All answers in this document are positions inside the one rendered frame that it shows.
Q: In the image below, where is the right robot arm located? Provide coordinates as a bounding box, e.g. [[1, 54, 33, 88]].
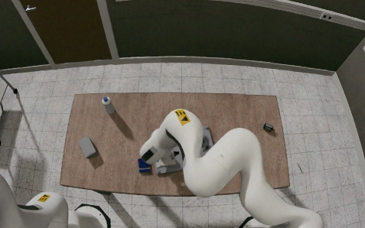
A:
[[140, 109, 323, 228]]

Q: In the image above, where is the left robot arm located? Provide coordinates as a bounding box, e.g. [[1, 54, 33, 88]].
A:
[[0, 174, 108, 228]]

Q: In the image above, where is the blue rectangular block with slot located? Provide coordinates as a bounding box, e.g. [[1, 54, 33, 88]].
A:
[[138, 158, 150, 173]]

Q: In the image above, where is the white bottle with blue cap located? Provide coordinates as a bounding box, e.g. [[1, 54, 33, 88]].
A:
[[102, 97, 115, 114]]

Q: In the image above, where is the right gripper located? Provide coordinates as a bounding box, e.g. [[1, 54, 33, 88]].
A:
[[171, 149, 179, 159]]

